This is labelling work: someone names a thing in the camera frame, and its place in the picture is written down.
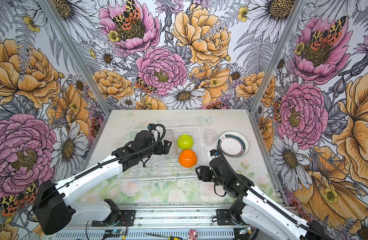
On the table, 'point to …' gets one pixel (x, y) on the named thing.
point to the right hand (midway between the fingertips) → (201, 175)
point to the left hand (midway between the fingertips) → (162, 146)
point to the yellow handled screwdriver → (170, 237)
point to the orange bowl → (187, 158)
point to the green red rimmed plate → (233, 144)
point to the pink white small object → (193, 235)
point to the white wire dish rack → (167, 165)
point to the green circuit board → (112, 233)
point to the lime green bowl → (185, 141)
